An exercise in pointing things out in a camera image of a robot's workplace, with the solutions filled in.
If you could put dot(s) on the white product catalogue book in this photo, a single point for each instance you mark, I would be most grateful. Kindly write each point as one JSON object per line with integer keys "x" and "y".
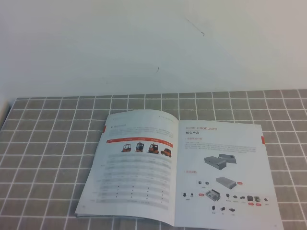
{"x": 185, "y": 173}

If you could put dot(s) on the grey checked tablecloth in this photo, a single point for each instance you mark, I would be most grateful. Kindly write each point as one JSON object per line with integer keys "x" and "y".
{"x": 47, "y": 147}

